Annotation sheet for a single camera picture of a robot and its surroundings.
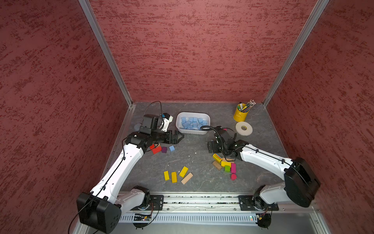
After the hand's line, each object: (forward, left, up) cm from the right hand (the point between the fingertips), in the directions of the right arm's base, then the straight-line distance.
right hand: (214, 147), depth 87 cm
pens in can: (+29, -25, +4) cm, 38 cm away
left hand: (-2, +22, +15) cm, 26 cm away
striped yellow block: (-4, -2, -5) cm, 7 cm away
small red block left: (+3, +40, -3) cm, 40 cm away
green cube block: (-11, -7, -6) cm, 14 cm away
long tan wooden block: (-16, +17, -7) cm, 24 cm away
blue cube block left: (+3, +27, -6) cm, 28 cm away
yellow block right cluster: (-8, -5, -7) cm, 12 cm away
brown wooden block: (-8, -2, -7) cm, 11 cm away
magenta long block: (-10, -11, -6) cm, 16 cm away
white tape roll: (+18, -25, -7) cm, 31 cm away
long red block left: (+2, +37, -5) cm, 37 cm away
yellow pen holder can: (+25, -22, -1) cm, 33 cm away
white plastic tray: (+24, +14, -5) cm, 28 cm away
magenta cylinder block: (-16, -10, -7) cm, 20 cm away
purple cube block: (+2, +32, -5) cm, 32 cm away
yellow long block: (-12, +19, -6) cm, 23 cm away
